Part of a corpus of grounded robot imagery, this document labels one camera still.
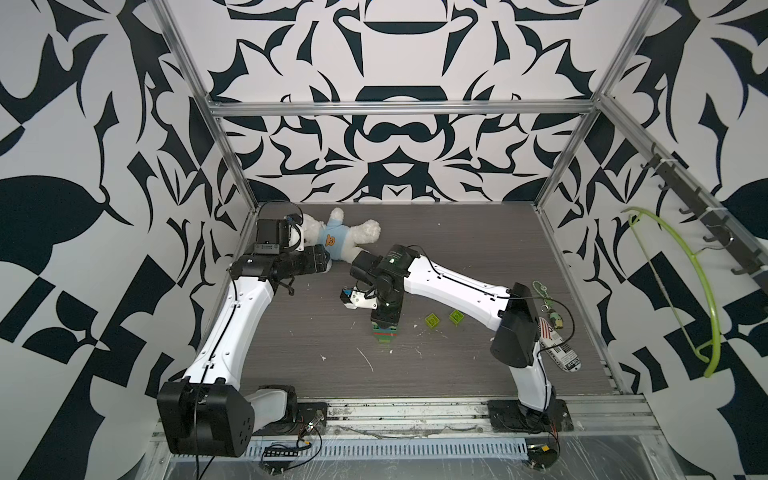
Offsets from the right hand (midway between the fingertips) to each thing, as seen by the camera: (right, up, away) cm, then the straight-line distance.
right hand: (382, 312), depth 79 cm
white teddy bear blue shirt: (-14, +20, +20) cm, 31 cm away
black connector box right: (+37, -32, -8) cm, 50 cm away
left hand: (-18, +16, +1) cm, 24 cm away
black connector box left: (-24, -32, -7) cm, 41 cm away
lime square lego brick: (+15, -5, +10) cm, 18 cm away
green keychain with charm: (+51, -2, +14) cm, 53 cm away
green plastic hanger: (+66, +26, 0) cm, 70 cm away
